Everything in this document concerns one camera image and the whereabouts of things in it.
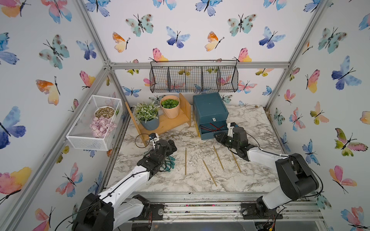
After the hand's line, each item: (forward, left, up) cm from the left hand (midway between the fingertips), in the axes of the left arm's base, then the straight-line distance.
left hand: (169, 143), depth 85 cm
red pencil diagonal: (+15, -29, -4) cm, 33 cm away
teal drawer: (+12, -24, -5) cm, 27 cm away
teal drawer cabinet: (+15, -25, +8) cm, 31 cm away
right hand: (+6, -28, 0) cm, 29 cm away
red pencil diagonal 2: (+13, -24, -4) cm, 27 cm away
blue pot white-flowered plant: (+14, +13, +10) cm, 22 cm away
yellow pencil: (-4, -30, -13) cm, 33 cm away
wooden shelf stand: (+19, +5, -6) cm, 21 cm away
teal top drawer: (+13, -27, +6) cm, 30 cm away
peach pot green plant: (+25, +1, +6) cm, 26 cm away
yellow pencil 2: (-6, -40, -13) cm, 43 cm away
